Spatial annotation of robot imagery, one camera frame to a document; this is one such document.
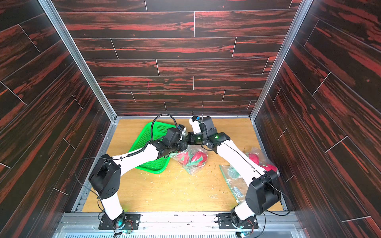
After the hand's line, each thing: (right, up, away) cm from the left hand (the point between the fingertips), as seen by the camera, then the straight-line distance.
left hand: (189, 143), depth 88 cm
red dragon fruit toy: (+6, -8, -2) cm, 10 cm away
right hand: (-1, +5, -7) cm, 9 cm away
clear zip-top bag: (+2, -16, +2) cm, 16 cm away
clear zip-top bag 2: (+28, -23, -4) cm, 37 cm away
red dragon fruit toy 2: (-3, -8, -2) cm, 9 cm away
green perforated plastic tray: (-19, +8, -13) cm, 24 cm away
